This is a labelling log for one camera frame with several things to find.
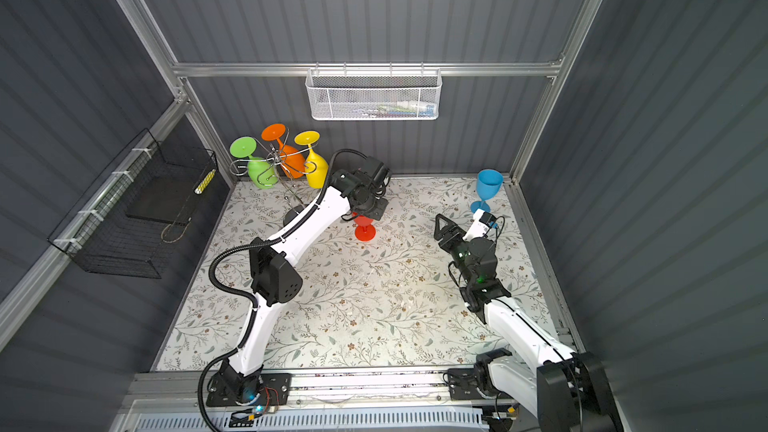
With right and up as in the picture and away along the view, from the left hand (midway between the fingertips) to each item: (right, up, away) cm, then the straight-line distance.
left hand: (374, 207), depth 91 cm
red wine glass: (-4, -9, +14) cm, 17 cm away
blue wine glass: (+38, +8, +9) cm, 40 cm away
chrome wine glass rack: (-26, +13, -8) cm, 30 cm away
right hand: (+20, -4, -11) cm, 23 cm away
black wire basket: (-59, -4, -18) cm, 62 cm away
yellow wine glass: (-20, +13, +8) cm, 25 cm away
